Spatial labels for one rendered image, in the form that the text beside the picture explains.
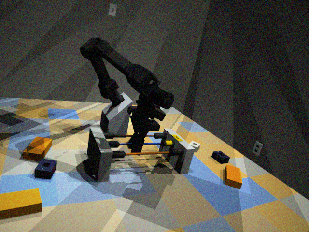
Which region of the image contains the orange rectangular block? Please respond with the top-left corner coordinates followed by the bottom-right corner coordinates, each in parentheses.
top-left (23, 137), bottom-right (52, 161)
top-left (225, 165), bottom-right (243, 189)
top-left (0, 188), bottom-right (42, 220)

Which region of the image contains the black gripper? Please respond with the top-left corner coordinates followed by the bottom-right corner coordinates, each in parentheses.
top-left (127, 99), bottom-right (160, 141)

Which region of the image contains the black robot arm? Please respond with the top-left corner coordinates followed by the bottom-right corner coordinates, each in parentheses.
top-left (80, 37), bottom-right (174, 121)

